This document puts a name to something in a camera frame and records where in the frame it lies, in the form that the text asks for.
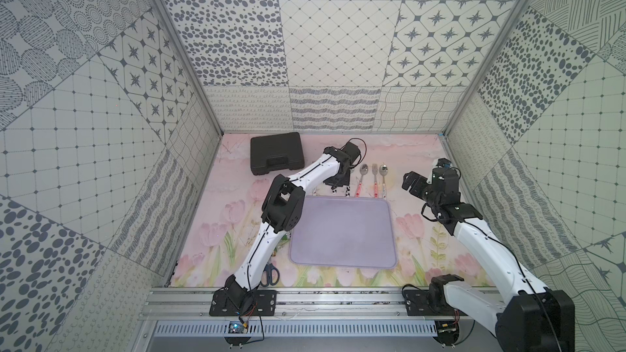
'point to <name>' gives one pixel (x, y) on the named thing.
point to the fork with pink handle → (374, 169)
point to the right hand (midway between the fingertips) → (416, 182)
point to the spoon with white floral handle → (384, 170)
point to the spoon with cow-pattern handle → (347, 191)
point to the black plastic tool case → (276, 152)
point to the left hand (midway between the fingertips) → (339, 179)
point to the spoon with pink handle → (363, 170)
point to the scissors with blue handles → (269, 268)
